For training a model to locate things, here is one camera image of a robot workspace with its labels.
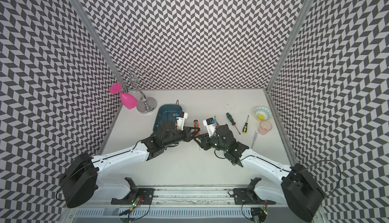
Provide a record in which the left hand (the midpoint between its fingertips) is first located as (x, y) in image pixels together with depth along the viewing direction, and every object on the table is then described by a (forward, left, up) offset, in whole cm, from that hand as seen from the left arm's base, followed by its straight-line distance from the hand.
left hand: (199, 131), depth 76 cm
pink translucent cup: (+9, -40, -13) cm, 43 cm away
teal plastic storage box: (+23, +23, -16) cm, 37 cm away
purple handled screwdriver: (0, -9, +8) cm, 12 cm away
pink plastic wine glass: (+25, +46, -4) cm, 52 cm away
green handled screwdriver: (+17, -22, -17) cm, 32 cm away
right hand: (-3, +1, -4) cm, 5 cm away
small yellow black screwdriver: (+12, -29, -16) cm, 35 cm away
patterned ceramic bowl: (+22, -43, -15) cm, 50 cm away
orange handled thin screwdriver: (+2, +1, +3) cm, 4 cm away
